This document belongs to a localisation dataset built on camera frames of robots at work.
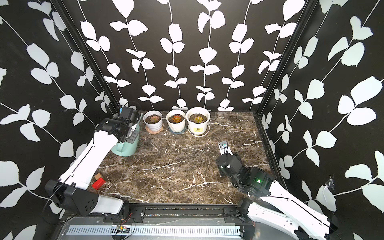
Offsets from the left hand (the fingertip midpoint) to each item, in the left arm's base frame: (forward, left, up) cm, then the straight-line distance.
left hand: (126, 131), depth 76 cm
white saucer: (+13, -41, -24) cm, 49 cm away
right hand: (-14, -48, -1) cm, 50 cm away
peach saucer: (+17, -8, -24) cm, 31 cm away
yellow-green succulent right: (+20, -39, -15) cm, 46 cm away
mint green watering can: (-5, 0, -8) cm, 9 cm away
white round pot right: (+15, -37, -18) cm, 44 cm away
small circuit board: (-40, +1, -25) cm, 47 cm away
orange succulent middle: (+22, -24, -16) cm, 36 cm away
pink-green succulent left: (+24, -8, -17) cm, 30 cm away
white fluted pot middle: (+16, -23, -18) cm, 33 cm away
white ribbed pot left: (+18, -5, -17) cm, 26 cm away
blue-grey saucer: (+16, -24, -25) cm, 38 cm away
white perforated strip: (-40, +7, -26) cm, 48 cm away
